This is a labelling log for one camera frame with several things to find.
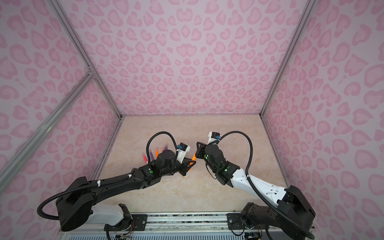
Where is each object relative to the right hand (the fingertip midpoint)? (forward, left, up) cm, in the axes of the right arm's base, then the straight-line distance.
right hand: (196, 142), depth 78 cm
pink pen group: (+1, +33, -21) cm, 39 cm away
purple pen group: (+4, +30, -22) cm, 37 cm away
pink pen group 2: (+8, +23, -21) cm, 32 cm away
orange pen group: (-7, +1, -4) cm, 8 cm away
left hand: (-7, 0, -5) cm, 9 cm away
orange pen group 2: (+7, +27, -23) cm, 36 cm away
